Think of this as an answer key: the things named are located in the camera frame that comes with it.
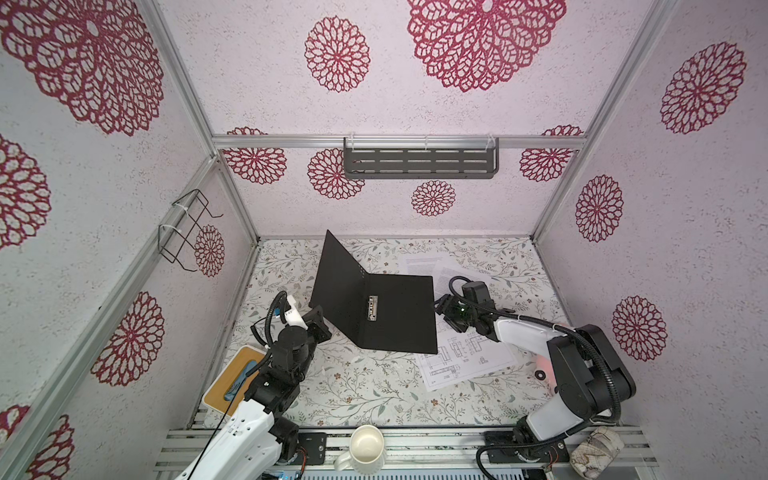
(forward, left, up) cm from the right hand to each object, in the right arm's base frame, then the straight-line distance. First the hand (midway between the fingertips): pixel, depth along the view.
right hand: (435, 305), depth 93 cm
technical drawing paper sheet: (-13, -8, -8) cm, 17 cm away
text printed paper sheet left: (+23, +2, -7) cm, 24 cm away
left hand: (-11, +31, +12) cm, 35 cm away
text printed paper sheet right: (+20, -5, -7) cm, 21 cm away
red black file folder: (+1, +19, -6) cm, 20 cm away
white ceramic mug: (-38, +19, -9) cm, 44 cm away
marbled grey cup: (-38, -34, -4) cm, 51 cm away
